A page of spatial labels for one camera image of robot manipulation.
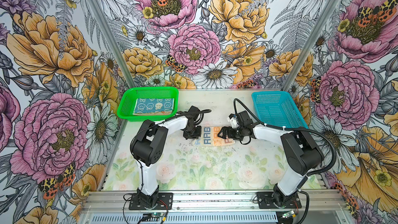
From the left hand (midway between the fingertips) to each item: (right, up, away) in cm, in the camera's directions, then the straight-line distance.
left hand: (196, 140), depth 94 cm
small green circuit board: (-16, -28, -23) cm, 40 cm away
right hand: (+17, +1, -2) cm, 17 cm away
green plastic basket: (-49, +28, +18) cm, 59 cm away
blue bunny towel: (-30, +20, +14) cm, 39 cm away
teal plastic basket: (+56, +19, +18) cm, 62 cm away
